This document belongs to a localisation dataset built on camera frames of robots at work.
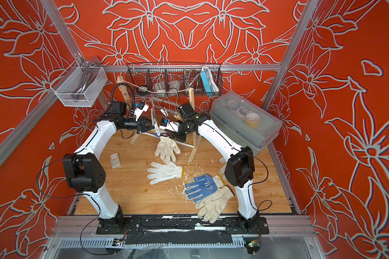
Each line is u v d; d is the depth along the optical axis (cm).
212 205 78
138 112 73
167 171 90
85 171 48
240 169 51
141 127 72
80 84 83
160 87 95
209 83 90
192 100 71
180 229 73
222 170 91
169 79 101
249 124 87
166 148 87
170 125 68
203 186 85
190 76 85
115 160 94
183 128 71
